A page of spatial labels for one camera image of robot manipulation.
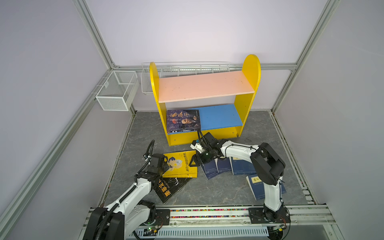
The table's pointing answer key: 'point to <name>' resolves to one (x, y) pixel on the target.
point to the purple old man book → (183, 120)
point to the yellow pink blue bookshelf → (224, 99)
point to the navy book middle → (224, 165)
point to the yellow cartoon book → (179, 163)
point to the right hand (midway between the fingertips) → (193, 165)
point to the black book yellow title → (166, 187)
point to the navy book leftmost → (209, 169)
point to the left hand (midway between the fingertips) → (165, 166)
